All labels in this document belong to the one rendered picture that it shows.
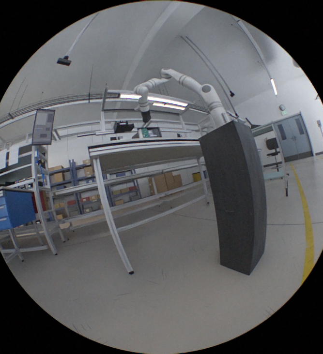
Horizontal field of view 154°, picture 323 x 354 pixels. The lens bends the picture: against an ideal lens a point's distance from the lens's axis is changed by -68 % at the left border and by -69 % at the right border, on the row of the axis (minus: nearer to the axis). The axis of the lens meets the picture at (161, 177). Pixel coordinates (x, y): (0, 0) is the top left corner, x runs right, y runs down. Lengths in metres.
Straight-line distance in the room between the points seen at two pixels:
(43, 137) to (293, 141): 8.13
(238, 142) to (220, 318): 0.81
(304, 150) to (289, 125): 1.41
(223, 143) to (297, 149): 6.70
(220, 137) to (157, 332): 0.99
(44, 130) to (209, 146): 1.83
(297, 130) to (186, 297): 7.22
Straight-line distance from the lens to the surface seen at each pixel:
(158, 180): 4.58
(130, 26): 3.25
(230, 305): 0.75
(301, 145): 7.22
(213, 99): 0.76
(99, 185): 0.84
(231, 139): 0.57
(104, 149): 0.81
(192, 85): 0.91
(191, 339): 0.69
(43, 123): 1.89
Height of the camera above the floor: 0.67
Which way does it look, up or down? 2 degrees up
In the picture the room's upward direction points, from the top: 14 degrees counter-clockwise
